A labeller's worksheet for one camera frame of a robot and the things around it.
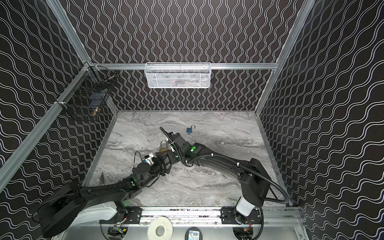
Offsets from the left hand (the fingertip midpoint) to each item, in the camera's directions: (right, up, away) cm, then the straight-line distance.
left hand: (176, 156), depth 76 cm
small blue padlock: (+6, +13, +33) cm, 36 cm away
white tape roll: (-8, -32, -1) cm, 33 cm away
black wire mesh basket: (-58, +36, +19) cm, 70 cm away
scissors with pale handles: (-44, -15, +10) cm, 47 cm away
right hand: (-3, 0, +6) cm, 6 cm away
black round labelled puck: (+9, -34, -7) cm, 36 cm away
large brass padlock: (-11, +1, +25) cm, 27 cm away
